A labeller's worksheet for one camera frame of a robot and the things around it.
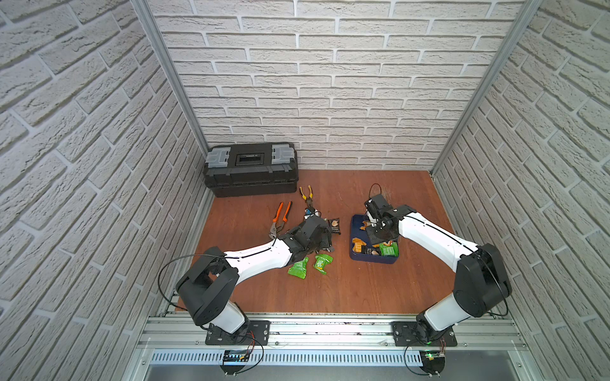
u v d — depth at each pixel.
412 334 0.73
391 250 0.89
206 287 0.43
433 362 0.70
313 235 0.66
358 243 0.92
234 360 0.71
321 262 0.88
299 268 0.87
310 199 1.07
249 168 0.98
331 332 0.76
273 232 0.97
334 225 1.00
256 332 0.73
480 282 0.44
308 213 0.77
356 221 0.99
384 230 0.63
